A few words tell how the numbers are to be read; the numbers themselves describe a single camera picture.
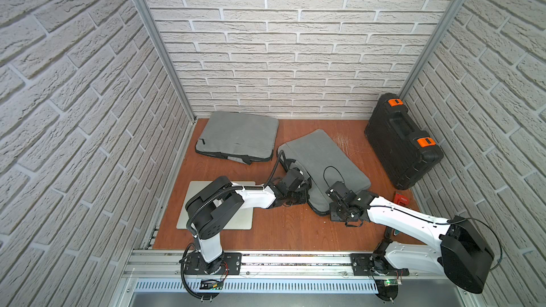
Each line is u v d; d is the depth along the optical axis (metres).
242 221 0.83
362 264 0.74
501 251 0.45
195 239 0.52
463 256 0.41
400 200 0.88
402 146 0.84
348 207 0.61
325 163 0.98
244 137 1.08
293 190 0.70
